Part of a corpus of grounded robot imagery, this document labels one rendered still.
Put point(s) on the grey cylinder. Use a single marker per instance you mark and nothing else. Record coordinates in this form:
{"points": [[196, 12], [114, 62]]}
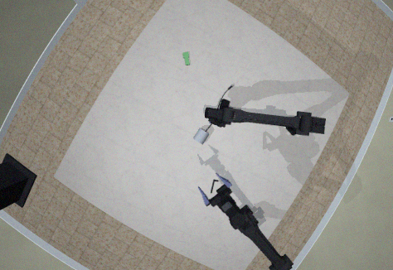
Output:
{"points": [[201, 136]]}

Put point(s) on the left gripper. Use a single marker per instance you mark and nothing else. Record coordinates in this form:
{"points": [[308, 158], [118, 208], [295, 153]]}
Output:
{"points": [[222, 193]]}

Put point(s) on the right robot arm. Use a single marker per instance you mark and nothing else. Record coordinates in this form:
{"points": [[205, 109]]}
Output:
{"points": [[308, 124]]}

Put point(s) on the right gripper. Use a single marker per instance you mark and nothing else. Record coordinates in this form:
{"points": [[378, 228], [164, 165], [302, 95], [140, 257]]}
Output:
{"points": [[216, 122]]}

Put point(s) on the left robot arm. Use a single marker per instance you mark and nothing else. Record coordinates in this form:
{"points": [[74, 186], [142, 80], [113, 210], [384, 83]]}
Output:
{"points": [[253, 233]]}

